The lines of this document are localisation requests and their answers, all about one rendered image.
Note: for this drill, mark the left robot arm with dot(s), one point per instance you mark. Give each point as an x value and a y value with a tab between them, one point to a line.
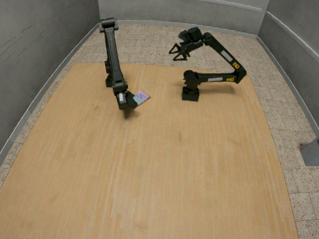
192	39

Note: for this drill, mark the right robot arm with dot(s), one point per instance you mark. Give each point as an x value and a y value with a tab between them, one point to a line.
112	65

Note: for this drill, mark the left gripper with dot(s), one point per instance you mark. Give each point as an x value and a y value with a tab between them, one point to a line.
181	51

